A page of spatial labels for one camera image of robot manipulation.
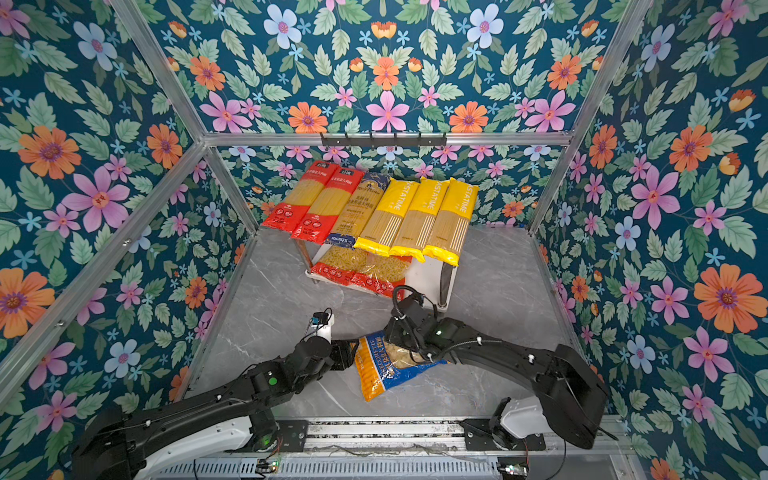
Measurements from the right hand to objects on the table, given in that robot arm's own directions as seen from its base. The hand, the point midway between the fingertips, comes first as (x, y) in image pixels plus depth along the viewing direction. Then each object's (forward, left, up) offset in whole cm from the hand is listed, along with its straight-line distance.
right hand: (385, 332), depth 81 cm
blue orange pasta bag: (-7, +1, -5) cm, 8 cm away
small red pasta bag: (+20, +2, 0) cm, 20 cm away
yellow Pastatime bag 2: (+12, -16, +26) cm, 33 cm away
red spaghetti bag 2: (+17, +15, +26) cm, 35 cm away
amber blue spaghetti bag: (+20, +6, +27) cm, 34 cm away
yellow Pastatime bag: (+15, -8, +26) cm, 31 cm away
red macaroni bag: (+24, +17, 0) cm, 29 cm away
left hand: (-3, +7, +1) cm, 8 cm away
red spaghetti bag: (+23, +22, +27) cm, 41 cm away
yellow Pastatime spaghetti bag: (+18, -1, +26) cm, 32 cm away
